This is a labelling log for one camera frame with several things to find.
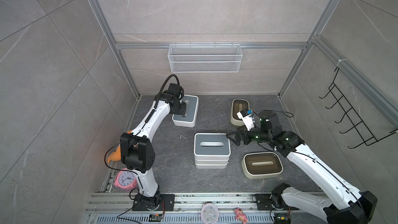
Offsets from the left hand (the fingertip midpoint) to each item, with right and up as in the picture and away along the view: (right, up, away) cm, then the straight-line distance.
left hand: (182, 107), depth 88 cm
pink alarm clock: (-28, -37, -10) cm, 48 cm away
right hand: (+27, -12, -16) cm, 34 cm away
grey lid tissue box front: (+16, -19, -13) cm, 28 cm away
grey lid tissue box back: (+5, -6, -8) cm, 11 cm away
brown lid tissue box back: (+37, +2, +19) cm, 41 cm away
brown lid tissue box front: (+44, -31, -7) cm, 54 cm away
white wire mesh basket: (+13, +33, +12) cm, 38 cm away
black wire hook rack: (+79, -9, -24) cm, 83 cm away
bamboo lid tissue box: (+16, -27, -13) cm, 34 cm away
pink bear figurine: (+29, -48, -21) cm, 60 cm away
